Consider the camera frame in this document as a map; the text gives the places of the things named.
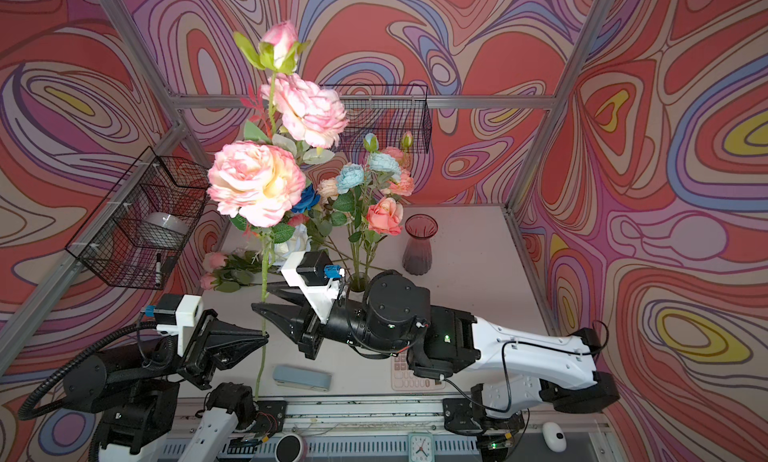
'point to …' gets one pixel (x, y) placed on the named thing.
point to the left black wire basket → (110, 241)
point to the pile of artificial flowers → (229, 272)
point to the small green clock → (421, 446)
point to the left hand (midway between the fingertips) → (267, 348)
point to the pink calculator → (404, 379)
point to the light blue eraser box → (295, 377)
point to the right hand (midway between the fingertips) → (267, 306)
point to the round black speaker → (288, 448)
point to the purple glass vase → (417, 256)
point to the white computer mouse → (554, 437)
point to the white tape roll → (165, 229)
